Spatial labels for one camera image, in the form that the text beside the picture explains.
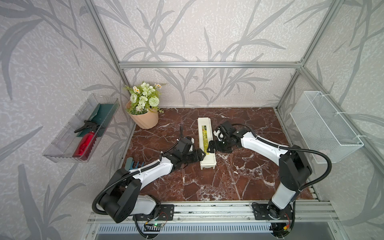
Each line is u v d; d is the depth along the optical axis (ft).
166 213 2.38
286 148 1.58
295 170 1.51
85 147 1.89
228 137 2.21
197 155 2.48
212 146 2.58
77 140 2.10
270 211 2.16
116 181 1.36
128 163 2.96
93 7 2.33
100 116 2.36
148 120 3.16
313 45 2.77
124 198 1.36
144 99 2.84
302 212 2.47
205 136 3.02
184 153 2.23
